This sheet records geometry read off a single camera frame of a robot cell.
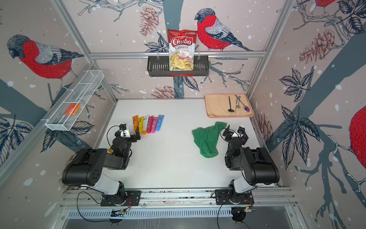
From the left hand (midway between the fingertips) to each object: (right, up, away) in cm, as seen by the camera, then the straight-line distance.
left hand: (132, 124), depth 90 cm
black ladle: (+70, +9, +22) cm, 74 cm away
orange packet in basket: (-21, +10, -21) cm, 31 cm away
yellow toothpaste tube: (+1, -1, +14) cm, 14 cm away
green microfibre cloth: (+48, -10, +3) cm, 49 cm away
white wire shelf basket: (-28, +15, -10) cm, 33 cm away
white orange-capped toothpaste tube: (+4, -1, +14) cm, 15 cm away
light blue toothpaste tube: (+15, +1, +15) cm, 21 cm away
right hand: (+67, -2, 0) cm, 67 cm away
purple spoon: (+84, +10, +24) cm, 88 cm away
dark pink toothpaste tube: (+8, -1, +14) cm, 16 cm away
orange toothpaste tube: (-4, +2, +17) cm, 18 cm away
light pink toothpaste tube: (+11, -2, +14) cm, 18 cm away
